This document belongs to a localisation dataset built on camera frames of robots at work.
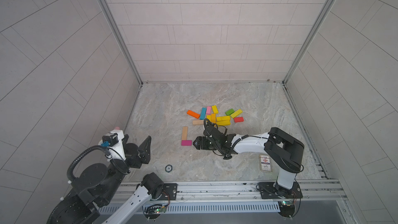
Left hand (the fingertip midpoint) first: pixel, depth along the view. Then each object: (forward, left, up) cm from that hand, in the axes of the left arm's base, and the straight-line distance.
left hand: (144, 135), depth 55 cm
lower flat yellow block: (+24, -34, -31) cm, 52 cm away
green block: (+31, -38, -31) cm, 58 cm away
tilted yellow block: (+30, -42, -31) cm, 60 cm away
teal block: (+30, -21, -31) cm, 48 cm away
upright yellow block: (+27, -25, -31) cm, 48 cm away
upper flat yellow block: (+26, -33, -31) cm, 53 cm away
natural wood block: (+16, -10, -31) cm, 36 cm away
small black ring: (-2, -4, -32) cm, 33 cm away
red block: (+26, -44, -31) cm, 60 cm away
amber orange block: (+26, -28, -31) cm, 49 cm away
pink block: (+32, -25, -30) cm, 51 cm away
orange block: (+30, -15, -32) cm, 46 cm away
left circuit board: (-20, 0, -30) cm, 37 cm away
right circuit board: (-19, -59, -33) cm, 70 cm away
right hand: (+9, -18, -31) cm, 37 cm away
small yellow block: (+32, -29, -30) cm, 53 cm away
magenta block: (+11, -12, -32) cm, 36 cm away
